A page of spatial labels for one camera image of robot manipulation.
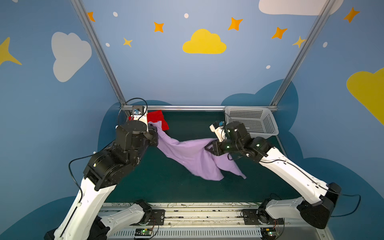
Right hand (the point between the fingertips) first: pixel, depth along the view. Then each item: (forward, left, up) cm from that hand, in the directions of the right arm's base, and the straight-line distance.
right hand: (208, 144), depth 70 cm
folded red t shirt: (+39, +39, -23) cm, 60 cm away
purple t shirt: (-3, +7, -6) cm, 10 cm away
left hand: (-2, +23, +15) cm, 28 cm away
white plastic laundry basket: (+43, -44, -30) cm, 69 cm away
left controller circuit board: (-34, +30, -28) cm, 53 cm away
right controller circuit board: (-31, -31, -29) cm, 53 cm away
